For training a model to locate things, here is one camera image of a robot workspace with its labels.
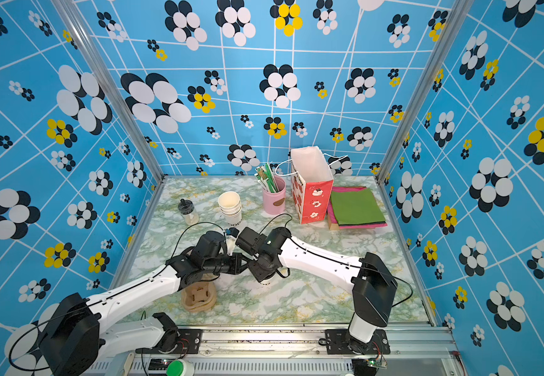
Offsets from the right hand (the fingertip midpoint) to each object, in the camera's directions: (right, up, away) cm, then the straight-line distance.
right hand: (265, 269), depth 80 cm
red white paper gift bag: (+17, +30, +6) cm, 35 cm away
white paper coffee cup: (+2, -6, +4) cm, 8 cm away
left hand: (-4, +2, -1) cm, 5 cm away
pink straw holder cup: (+3, +22, +19) cm, 30 cm away
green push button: (-23, -21, -18) cm, 36 cm away
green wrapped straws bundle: (0, +32, +9) cm, 33 cm away
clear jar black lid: (-34, +20, +16) cm, 42 cm away
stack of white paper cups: (-14, +21, +10) cm, 27 cm away
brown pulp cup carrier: (-22, -9, -1) cm, 24 cm away
